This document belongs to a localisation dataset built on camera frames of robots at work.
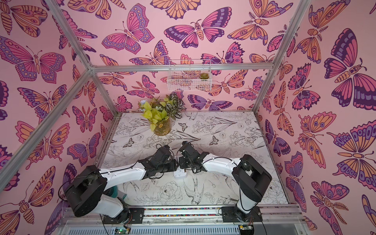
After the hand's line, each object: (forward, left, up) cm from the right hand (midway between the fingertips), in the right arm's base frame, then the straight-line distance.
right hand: (181, 160), depth 88 cm
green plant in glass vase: (+21, +15, +10) cm, 28 cm away
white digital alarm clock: (-8, 0, 0) cm, 8 cm away
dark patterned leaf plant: (+28, +6, +16) cm, 33 cm away
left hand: (-2, +1, -1) cm, 3 cm away
